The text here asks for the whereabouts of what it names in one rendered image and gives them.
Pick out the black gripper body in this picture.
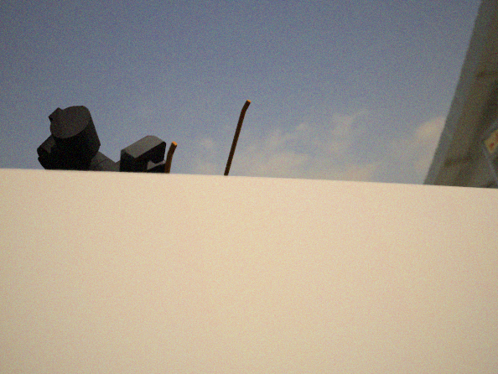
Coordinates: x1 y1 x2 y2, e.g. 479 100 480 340
92 136 166 174

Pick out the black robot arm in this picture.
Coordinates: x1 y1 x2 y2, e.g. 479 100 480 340
37 106 166 174

